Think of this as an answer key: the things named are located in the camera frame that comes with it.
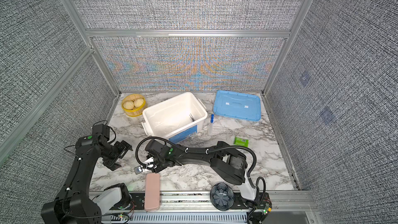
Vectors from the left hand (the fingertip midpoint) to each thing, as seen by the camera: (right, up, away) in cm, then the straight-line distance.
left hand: (128, 154), depth 78 cm
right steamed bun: (-6, +27, +28) cm, 40 cm away
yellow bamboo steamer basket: (-6, +21, +25) cm, 33 cm away
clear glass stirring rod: (+11, +13, +21) cm, 27 cm away
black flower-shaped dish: (+47, -19, -4) cm, 51 cm away
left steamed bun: (-11, +25, +25) cm, 37 cm away
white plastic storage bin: (+21, +16, +17) cm, 32 cm away
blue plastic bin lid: (+64, +25, +35) cm, 77 cm away
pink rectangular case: (+14, -19, -7) cm, 25 cm away
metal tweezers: (+31, +16, +25) cm, 43 cm away
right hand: (+10, -3, +2) cm, 11 cm away
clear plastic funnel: (+17, +11, +17) cm, 26 cm away
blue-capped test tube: (+43, +17, +7) cm, 47 cm away
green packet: (+60, +3, +16) cm, 62 cm away
